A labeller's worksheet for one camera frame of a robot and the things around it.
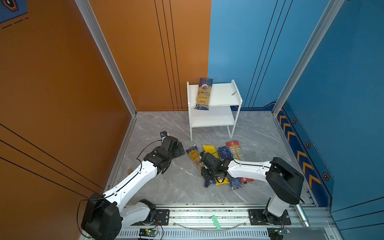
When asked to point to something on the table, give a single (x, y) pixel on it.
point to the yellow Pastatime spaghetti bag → (212, 149)
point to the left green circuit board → (147, 232)
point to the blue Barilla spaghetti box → (226, 153)
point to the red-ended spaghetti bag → (238, 154)
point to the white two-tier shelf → (225, 104)
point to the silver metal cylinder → (302, 215)
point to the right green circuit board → (277, 233)
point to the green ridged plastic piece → (216, 222)
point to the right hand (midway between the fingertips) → (202, 173)
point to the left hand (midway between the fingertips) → (176, 146)
